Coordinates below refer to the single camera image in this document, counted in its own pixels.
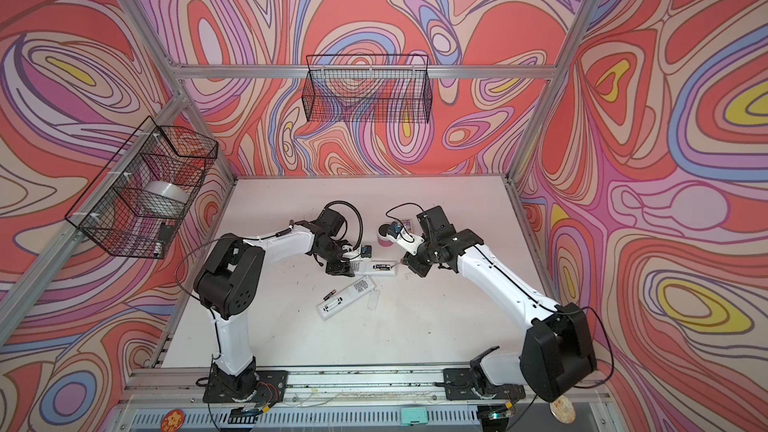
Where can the white remote with coloured buttons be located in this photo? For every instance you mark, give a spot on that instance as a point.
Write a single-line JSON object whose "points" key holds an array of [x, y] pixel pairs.
{"points": [[374, 268]]}

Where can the white remote with back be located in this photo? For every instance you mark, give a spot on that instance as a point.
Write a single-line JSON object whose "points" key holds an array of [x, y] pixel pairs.
{"points": [[346, 297]]}

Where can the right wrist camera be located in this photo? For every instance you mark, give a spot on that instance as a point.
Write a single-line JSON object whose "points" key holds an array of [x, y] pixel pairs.
{"points": [[398, 234]]}

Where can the black wire basket left wall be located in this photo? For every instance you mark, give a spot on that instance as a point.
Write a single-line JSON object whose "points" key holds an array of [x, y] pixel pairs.
{"points": [[113, 219]]}

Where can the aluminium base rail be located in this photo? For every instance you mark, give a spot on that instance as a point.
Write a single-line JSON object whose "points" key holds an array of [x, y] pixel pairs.
{"points": [[305, 385]]}

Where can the red round sticker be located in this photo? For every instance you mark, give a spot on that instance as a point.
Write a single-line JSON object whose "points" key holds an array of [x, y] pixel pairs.
{"points": [[172, 421]]}

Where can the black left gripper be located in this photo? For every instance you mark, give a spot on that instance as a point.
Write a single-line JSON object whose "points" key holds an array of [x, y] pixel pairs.
{"points": [[340, 270]]}

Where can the pink round speaker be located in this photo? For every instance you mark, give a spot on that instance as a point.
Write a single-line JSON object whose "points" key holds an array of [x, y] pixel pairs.
{"points": [[383, 237]]}

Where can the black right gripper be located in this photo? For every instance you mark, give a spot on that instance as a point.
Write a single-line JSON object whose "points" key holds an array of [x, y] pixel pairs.
{"points": [[411, 262]]}

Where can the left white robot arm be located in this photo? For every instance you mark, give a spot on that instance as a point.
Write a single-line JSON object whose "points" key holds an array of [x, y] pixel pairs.
{"points": [[227, 286]]}

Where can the black wire basket wall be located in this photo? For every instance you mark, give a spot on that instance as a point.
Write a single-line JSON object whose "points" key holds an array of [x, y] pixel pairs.
{"points": [[367, 88], [113, 219]]}

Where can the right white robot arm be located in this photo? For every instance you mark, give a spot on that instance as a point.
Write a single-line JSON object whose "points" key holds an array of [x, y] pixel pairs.
{"points": [[557, 350]]}

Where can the beige round disc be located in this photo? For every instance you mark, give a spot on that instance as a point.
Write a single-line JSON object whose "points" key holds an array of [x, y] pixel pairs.
{"points": [[563, 410]]}

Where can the green box on rail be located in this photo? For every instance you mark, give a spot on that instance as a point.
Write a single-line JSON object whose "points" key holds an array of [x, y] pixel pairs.
{"points": [[414, 416]]}

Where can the black wire basket back wall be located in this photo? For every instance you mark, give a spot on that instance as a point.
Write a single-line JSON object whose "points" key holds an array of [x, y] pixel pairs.
{"points": [[367, 88]]}

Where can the silver tape roll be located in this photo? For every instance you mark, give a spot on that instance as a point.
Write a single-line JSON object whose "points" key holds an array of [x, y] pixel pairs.
{"points": [[163, 199]]}

